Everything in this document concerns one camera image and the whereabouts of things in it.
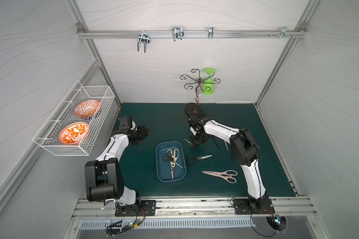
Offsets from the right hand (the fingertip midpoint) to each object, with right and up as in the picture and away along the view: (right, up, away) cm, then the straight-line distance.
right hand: (197, 141), depth 98 cm
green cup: (+8, +38, +3) cm, 39 cm away
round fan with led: (+37, -36, -26) cm, 58 cm away
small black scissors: (-18, -9, -8) cm, 22 cm away
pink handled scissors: (+15, -17, -14) cm, 27 cm away
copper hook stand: (+1, +38, -7) cm, 39 cm away
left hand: (-31, +6, -9) cm, 33 cm away
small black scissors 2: (-4, -3, 0) cm, 5 cm away
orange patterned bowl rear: (-57, +20, -25) cm, 65 cm away
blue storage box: (-21, -14, -12) cm, 28 cm away
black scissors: (-4, -11, -7) cm, 13 cm away
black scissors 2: (+5, +6, -31) cm, 32 cm away
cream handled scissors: (-14, -7, -6) cm, 17 cm away
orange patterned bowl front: (-57, +9, -35) cm, 67 cm away
